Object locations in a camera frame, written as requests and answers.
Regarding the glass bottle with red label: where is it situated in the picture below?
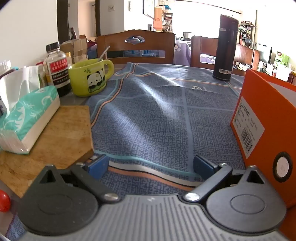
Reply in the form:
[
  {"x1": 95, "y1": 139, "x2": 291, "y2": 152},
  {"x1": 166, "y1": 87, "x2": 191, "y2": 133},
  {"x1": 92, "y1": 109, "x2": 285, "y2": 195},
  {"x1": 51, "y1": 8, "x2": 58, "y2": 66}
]
[{"x1": 43, "y1": 42, "x2": 72, "y2": 97}]

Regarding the wooden cutting board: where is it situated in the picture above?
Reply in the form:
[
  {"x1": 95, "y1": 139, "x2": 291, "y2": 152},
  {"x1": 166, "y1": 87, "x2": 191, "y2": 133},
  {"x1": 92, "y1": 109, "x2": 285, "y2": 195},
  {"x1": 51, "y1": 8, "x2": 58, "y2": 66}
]
[{"x1": 0, "y1": 105, "x2": 94, "y2": 198}]

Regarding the teal tissue pack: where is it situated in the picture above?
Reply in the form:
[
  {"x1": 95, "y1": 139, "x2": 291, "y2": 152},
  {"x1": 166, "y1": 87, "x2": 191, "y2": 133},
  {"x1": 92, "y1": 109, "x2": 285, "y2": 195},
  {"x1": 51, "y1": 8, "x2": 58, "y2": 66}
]
[{"x1": 0, "y1": 66, "x2": 61, "y2": 155}]

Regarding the wooden chair with oval cutout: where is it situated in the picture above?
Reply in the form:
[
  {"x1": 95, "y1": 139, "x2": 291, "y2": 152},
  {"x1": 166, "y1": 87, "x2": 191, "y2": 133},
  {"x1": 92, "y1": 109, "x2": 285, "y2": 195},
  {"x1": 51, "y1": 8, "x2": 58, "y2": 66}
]
[{"x1": 96, "y1": 29, "x2": 176, "y2": 65}]

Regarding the framed wall picture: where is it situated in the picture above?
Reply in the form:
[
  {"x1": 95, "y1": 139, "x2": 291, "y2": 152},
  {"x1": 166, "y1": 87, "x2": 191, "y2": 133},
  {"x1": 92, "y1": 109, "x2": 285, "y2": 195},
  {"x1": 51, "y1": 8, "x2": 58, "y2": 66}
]
[{"x1": 143, "y1": 0, "x2": 155, "y2": 20}]

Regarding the brown cardboard carton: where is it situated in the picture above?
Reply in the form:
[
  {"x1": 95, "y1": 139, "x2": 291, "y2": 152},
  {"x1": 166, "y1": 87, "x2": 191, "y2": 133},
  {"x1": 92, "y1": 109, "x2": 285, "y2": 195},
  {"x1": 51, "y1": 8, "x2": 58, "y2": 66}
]
[{"x1": 60, "y1": 38, "x2": 88, "y2": 64}]

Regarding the small red tomato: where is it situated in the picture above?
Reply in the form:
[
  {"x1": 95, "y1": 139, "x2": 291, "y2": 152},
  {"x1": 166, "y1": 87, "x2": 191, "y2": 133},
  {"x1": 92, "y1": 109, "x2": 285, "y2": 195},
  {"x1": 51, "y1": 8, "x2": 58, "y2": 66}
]
[{"x1": 0, "y1": 190, "x2": 11, "y2": 213}]

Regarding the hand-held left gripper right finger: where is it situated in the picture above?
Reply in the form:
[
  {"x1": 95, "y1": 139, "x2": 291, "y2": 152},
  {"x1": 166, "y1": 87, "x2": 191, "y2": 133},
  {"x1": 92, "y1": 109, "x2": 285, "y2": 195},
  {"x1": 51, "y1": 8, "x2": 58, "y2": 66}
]
[{"x1": 184, "y1": 155, "x2": 266, "y2": 203}]

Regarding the metal spoon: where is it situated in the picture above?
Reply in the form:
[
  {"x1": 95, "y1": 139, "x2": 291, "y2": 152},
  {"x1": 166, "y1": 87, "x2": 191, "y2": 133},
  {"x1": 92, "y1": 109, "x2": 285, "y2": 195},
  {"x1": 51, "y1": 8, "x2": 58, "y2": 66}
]
[{"x1": 98, "y1": 46, "x2": 110, "y2": 62}]

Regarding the bookshelf with books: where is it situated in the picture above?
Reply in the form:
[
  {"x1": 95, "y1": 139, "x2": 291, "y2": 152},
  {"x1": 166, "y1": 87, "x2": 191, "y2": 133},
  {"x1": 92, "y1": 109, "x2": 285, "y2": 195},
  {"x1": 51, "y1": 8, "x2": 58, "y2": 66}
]
[{"x1": 163, "y1": 11, "x2": 173, "y2": 32}]

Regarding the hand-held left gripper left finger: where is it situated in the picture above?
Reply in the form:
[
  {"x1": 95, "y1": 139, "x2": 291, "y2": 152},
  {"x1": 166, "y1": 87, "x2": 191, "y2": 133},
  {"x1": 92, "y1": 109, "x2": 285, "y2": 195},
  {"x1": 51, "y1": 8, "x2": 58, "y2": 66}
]
[{"x1": 40, "y1": 154, "x2": 120, "y2": 205}]

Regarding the black thermos flask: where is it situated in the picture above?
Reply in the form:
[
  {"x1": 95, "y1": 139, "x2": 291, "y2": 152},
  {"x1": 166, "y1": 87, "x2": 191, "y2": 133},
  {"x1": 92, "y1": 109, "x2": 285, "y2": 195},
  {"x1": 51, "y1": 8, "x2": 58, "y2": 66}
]
[{"x1": 212, "y1": 14, "x2": 239, "y2": 81}]

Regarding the tall bookshelf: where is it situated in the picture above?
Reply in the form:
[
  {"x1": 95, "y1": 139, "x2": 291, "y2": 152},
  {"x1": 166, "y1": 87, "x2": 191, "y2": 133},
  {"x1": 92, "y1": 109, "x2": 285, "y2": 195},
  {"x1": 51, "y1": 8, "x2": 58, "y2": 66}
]
[{"x1": 238, "y1": 21, "x2": 257, "y2": 49}]

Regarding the black monitor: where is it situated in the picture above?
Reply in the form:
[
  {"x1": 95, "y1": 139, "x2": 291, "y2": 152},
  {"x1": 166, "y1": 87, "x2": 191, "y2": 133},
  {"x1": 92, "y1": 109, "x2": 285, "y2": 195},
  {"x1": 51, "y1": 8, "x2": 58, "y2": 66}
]
[{"x1": 256, "y1": 44, "x2": 273, "y2": 65}]

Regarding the orange cardboard box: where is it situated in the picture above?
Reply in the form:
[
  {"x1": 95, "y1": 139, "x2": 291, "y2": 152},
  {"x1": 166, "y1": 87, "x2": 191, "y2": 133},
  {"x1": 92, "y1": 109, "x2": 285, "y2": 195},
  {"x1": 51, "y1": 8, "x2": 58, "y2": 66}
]
[{"x1": 230, "y1": 69, "x2": 296, "y2": 240}]

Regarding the green panda mug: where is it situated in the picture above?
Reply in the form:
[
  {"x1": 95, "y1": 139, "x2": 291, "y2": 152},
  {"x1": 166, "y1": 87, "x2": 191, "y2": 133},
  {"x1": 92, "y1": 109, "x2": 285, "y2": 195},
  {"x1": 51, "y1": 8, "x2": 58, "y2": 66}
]
[{"x1": 68, "y1": 59, "x2": 115, "y2": 97}]

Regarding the blue patterned tablecloth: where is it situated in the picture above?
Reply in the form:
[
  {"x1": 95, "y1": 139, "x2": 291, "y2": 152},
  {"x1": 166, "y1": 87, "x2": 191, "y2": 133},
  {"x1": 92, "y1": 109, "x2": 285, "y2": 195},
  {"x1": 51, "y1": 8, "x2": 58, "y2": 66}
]
[{"x1": 7, "y1": 62, "x2": 247, "y2": 241}]

